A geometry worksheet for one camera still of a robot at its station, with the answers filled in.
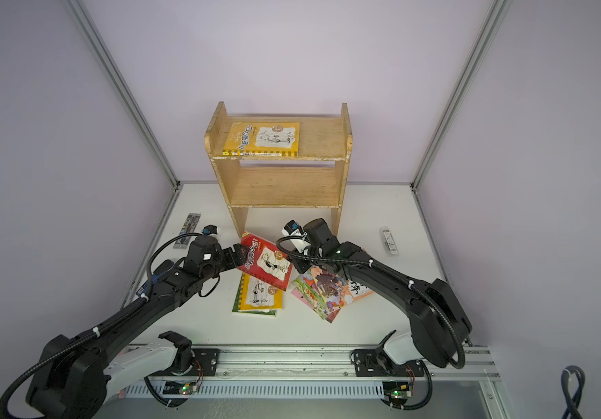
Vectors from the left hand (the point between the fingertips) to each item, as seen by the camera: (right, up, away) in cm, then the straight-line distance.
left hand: (240, 250), depth 85 cm
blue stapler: (-32, -12, 0) cm, 34 cm away
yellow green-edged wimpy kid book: (+5, -15, 0) cm, 16 cm away
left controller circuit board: (-14, -36, -14) cm, 41 cm away
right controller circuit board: (+47, -38, -14) cm, 62 cm away
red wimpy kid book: (+9, -4, 0) cm, 10 cm away
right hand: (+17, -3, -2) cm, 18 cm away
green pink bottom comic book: (+24, -16, +2) cm, 29 cm away
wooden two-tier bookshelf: (+13, +31, +8) cm, 35 cm away
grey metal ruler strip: (-27, +7, +21) cm, 35 cm away
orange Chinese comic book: (+38, -14, +3) cm, 41 cm away
